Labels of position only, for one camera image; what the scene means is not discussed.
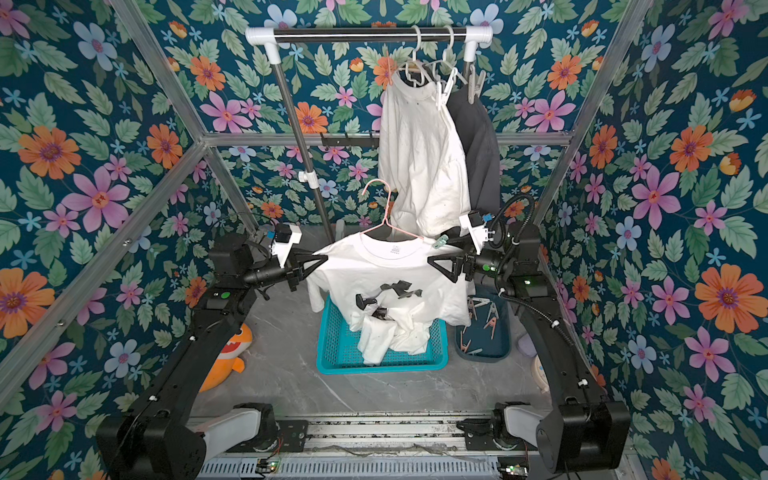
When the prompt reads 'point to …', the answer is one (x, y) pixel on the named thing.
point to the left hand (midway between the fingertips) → (324, 256)
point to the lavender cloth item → (526, 346)
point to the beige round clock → (539, 375)
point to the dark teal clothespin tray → (488, 339)
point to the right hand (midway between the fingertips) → (446, 247)
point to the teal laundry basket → (338, 353)
